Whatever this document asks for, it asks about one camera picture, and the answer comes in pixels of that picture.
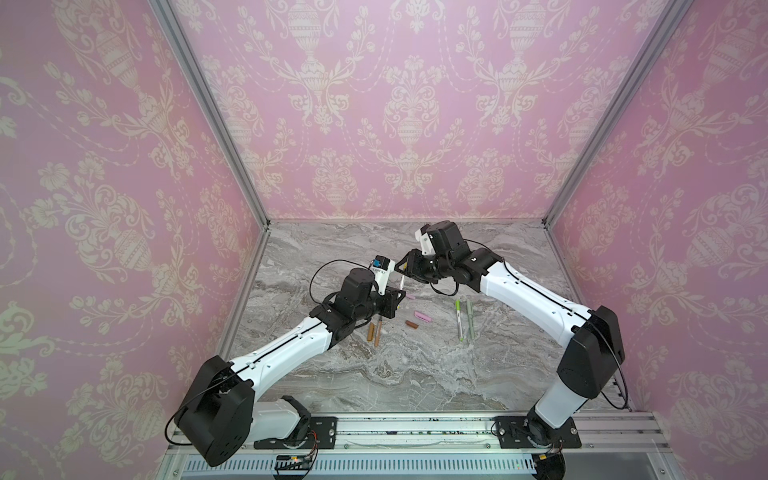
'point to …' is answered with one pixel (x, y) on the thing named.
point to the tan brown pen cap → (371, 331)
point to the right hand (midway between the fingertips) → (398, 268)
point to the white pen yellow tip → (401, 285)
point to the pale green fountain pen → (470, 317)
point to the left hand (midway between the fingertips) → (406, 295)
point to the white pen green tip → (458, 312)
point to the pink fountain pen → (410, 296)
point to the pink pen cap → (425, 317)
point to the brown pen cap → (411, 324)
